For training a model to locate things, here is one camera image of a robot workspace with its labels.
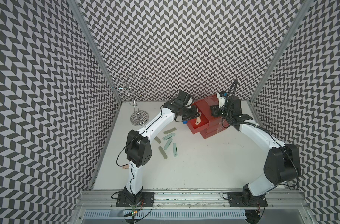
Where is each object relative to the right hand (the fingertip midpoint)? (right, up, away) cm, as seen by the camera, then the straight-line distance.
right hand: (210, 109), depth 87 cm
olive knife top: (-27, -15, +9) cm, 32 cm away
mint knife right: (-23, -27, +3) cm, 36 cm away
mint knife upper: (-29, -19, +8) cm, 36 cm away
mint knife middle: (-28, -23, +6) cm, 36 cm away
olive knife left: (-35, -21, +11) cm, 42 cm away
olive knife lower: (-31, -28, +3) cm, 42 cm away
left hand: (-8, -4, -4) cm, 10 cm away
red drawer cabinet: (+1, -8, -8) cm, 11 cm away
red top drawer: (-6, -10, -8) cm, 14 cm away
